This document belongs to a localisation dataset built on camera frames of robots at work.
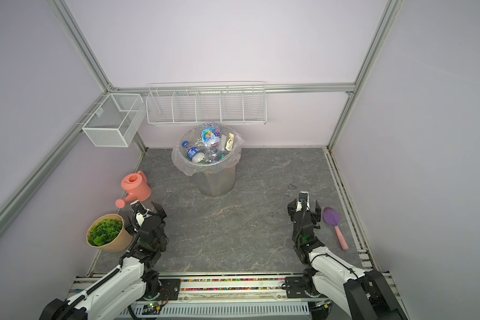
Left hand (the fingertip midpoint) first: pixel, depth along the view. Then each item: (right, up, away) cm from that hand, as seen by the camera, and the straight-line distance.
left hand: (142, 209), depth 80 cm
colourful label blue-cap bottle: (+27, +28, +6) cm, 40 cm away
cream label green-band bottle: (+35, +28, +5) cm, 45 cm away
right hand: (+69, +3, +5) cm, 69 cm away
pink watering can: (-8, +8, +12) cm, 16 cm away
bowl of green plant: (-12, -8, -3) cm, 15 cm away
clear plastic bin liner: (+17, +19, -1) cm, 25 cm away
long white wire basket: (+39, +52, +25) cm, 69 cm away
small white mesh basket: (-20, +40, +15) cm, 47 cm away
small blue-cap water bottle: (+21, +23, +1) cm, 31 cm away
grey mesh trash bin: (+30, +10, +15) cm, 35 cm away
